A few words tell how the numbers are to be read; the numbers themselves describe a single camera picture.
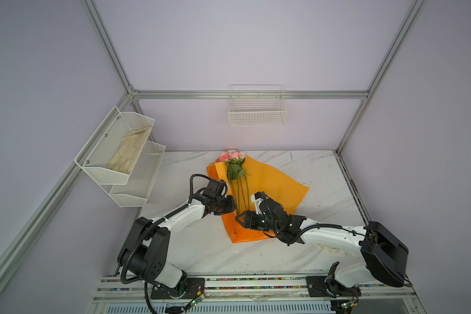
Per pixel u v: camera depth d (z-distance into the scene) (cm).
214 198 69
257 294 73
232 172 106
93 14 69
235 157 108
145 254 43
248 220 70
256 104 95
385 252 43
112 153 78
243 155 112
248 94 91
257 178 109
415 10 69
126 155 78
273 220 62
